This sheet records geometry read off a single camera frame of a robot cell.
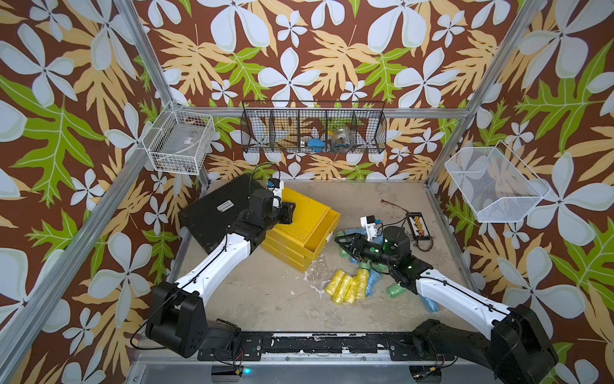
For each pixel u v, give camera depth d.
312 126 0.97
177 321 0.41
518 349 0.40
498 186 0.80
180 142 0.86
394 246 0.61
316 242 0.74
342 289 0.84
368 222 0.74
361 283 0.82
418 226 1.02
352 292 0.83
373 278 0.86
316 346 0.75
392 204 1.11
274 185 0.70
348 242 0.72
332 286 0.84
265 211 0.66
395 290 0.82
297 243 0.74
